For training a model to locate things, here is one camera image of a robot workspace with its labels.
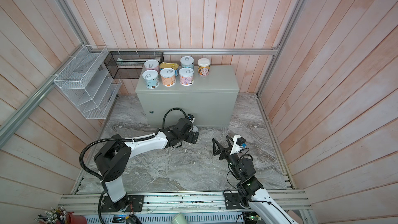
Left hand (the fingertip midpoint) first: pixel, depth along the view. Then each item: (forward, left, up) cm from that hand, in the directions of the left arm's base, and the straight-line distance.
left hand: (191, 134), depth 91 cm
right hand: (-8, -15, +11) cm, 20 cm away
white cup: (-41, +4, +1) cm, 41 cm away
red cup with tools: (-41, +48, +11) cm, 64 cm away
